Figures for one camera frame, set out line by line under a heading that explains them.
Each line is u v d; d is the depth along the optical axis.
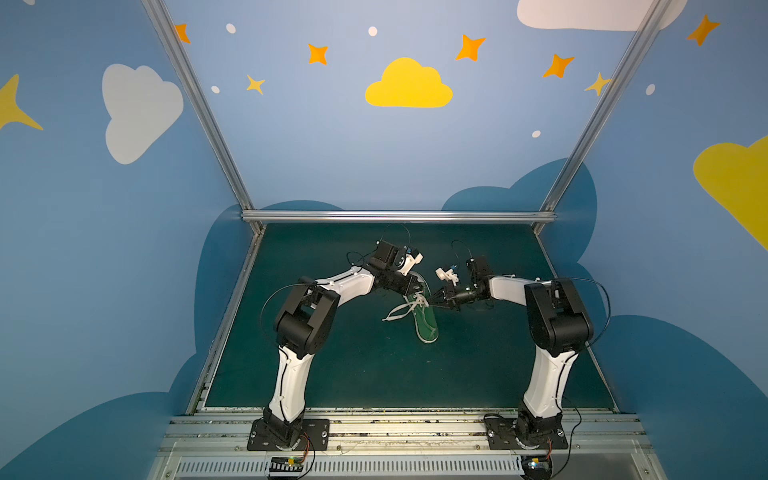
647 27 0.72
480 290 0.80
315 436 0.74
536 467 0.73
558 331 0.54
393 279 0.86
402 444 0.74
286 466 0.73
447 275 0.93
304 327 0.54
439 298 0.90
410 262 0.89
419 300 0.93
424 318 0.91
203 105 0.84
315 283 0.58
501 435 0.74
